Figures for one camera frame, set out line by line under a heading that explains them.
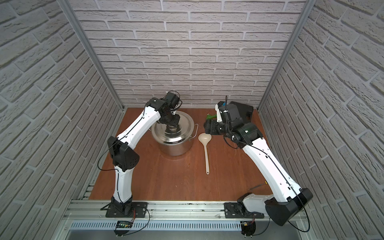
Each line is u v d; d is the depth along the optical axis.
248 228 0.69
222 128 0.57
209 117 1.13
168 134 0.86
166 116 0.72
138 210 0.73
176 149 0.98
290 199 0.37
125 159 0.51
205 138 1.00
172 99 0.68
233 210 0.73
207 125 0.62
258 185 0.82
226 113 0.50
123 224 0.72
